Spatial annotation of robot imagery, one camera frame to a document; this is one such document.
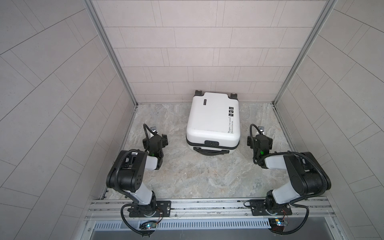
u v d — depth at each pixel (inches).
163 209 27.8
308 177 17.4
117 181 16.5
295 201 21.2
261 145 28.0
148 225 25.3
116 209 28.1
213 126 30.9
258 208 27.9
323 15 29.1
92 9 28.5
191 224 56.9
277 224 26.7
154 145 27.5
